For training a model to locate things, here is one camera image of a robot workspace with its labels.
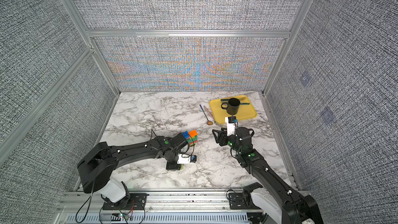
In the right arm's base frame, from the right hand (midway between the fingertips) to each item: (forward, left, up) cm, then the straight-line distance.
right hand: (217, 126), depth 81 cm
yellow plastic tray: (+24, -25, -19) cm, 39 cm away
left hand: (-14, +19, -14) cm, 28 cm away
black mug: (+22, -13, -11) cm, 28 cm away
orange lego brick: (-1, +13, -6) cm, 14 cm away
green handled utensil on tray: (+36, -12, -21) cm, 44 cm away
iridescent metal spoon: (+13, +3, -17) cm, 21 cm away
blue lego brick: (-1, +17, -6) cm, 18 cm away
